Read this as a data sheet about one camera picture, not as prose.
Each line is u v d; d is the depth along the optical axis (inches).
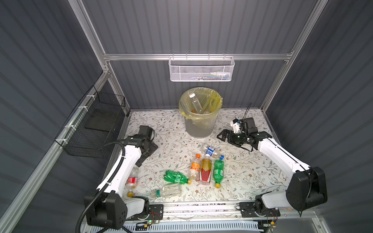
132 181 31.0
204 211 29.7
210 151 35.7
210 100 37.9
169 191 31.7
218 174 31.8
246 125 26.3
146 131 24.8
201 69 44.0
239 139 28.2
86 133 28.2
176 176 32.5
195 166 33.2
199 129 40.1
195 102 37.6
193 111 40.5
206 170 32.5
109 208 15.4
